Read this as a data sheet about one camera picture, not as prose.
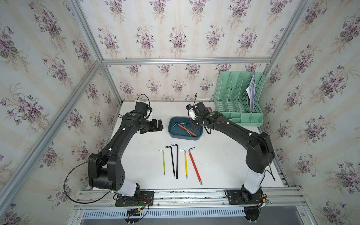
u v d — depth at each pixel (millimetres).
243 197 661
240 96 1223
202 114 672
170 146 928
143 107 658
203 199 745
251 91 911
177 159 872
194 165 843
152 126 746
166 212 701
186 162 864
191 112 719
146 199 728
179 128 1031
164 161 863
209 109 1144
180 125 1031
